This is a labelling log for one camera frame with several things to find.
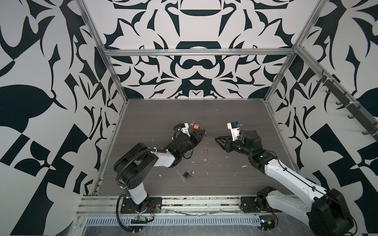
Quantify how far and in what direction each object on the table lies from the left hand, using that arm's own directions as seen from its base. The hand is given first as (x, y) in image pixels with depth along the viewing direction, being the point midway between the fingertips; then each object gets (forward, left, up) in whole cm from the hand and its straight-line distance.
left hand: (206, 129), depth 83 cm
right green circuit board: (-42, -26, -18) cm, 53 cm away
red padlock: (+13, +4, -15) cm, 20 cm away
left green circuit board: (-39, +34, -13) cm, 54 cm away
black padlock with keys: (-19, +10, -17) cm, 27 cm away
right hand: (-7, -5, +2) cm, 9 cm away
